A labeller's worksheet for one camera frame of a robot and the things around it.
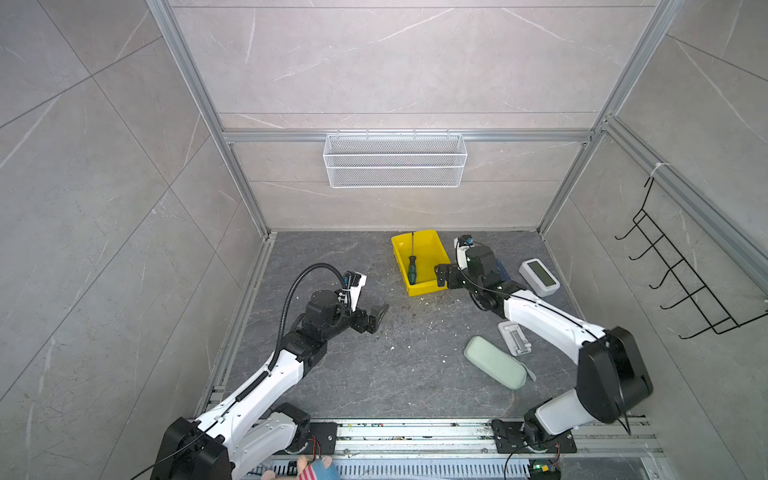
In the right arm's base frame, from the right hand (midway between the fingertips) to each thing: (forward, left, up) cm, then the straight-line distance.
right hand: (447, 263), depth 89 cm
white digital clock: (+2, -34, -13) cm, 36 cm away
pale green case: (-27, -12, -12) cm, 32 cm away
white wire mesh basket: (+34, +15, +14) cm, 40 cm away
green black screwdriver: (+10, +10, -12) cm, 18 cm away
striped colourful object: (-50, +35, -9) cm, 62 cm away
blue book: (+7, -24, -17) cm, 30 cm away
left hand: (-12, +22, +4) cm, 26 cm away
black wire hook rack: (-27, -50, +15) cm, 59 cm away
